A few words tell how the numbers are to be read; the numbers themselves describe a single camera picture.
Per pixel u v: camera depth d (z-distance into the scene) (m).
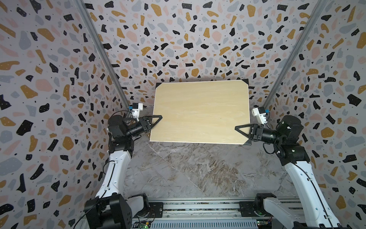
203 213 0.73
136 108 0.65
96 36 0.79
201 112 0.64
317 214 0.38
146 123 0.61
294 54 0.88
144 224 0.70
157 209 0.74
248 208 0.73
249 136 0.57
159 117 0.67
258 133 0.54
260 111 0.58
